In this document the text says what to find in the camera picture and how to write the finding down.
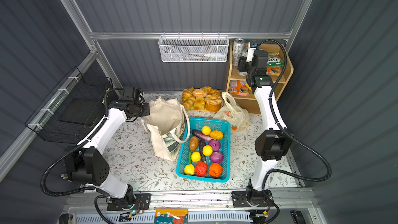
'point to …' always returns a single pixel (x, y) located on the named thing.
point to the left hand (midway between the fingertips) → (146, 110)
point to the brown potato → (193, 143)
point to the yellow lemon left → (196, 156)
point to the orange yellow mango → (216, 134)
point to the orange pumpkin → (215, 169)
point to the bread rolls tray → (202, 102)
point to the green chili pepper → (189, 154)
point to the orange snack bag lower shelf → (238, 87)
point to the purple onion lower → (216, 157)
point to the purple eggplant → (199, 135)
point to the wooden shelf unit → (248, 102)
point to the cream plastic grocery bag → (239, 117)
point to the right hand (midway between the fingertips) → (247, 56)
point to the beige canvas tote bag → (170, 123)
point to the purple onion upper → (215, 144)
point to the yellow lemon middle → (207, 150)
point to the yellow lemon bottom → (189, 169)
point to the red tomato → (201, 169)
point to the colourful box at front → (171, 216)
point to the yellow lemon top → (206, 130)
